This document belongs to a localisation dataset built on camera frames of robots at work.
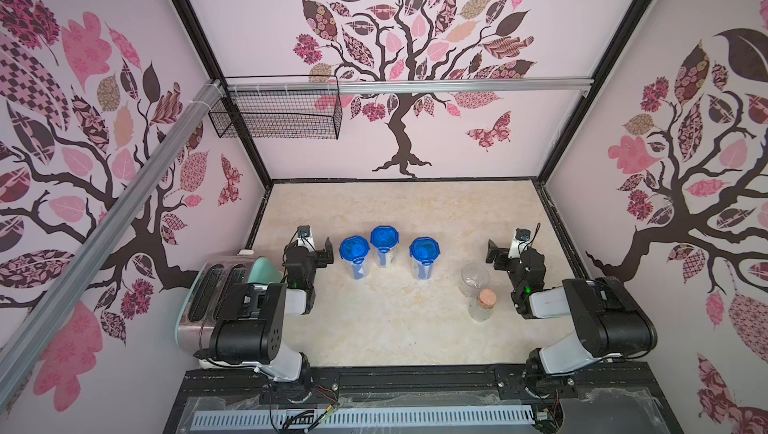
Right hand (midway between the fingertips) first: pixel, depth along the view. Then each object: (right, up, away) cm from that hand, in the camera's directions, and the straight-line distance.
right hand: (505, 239), depth 92 cm
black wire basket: (-66, +43, +2) cm, 79 cm away
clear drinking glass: (-10, -12, -2) cm, 16 cm away
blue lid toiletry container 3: (-27, -2, -9) cm, 28 cm away
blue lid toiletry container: (-47, -2, -9) cm, 47 cm away
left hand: (-61, -2, +1) cm, 61 cm away
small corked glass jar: (-12, -18, -13) cm, 25 cm away
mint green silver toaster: (-83, -11, -18) cm, 86 cm away
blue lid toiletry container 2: (-38, 0, -6) cm, 39 cm away
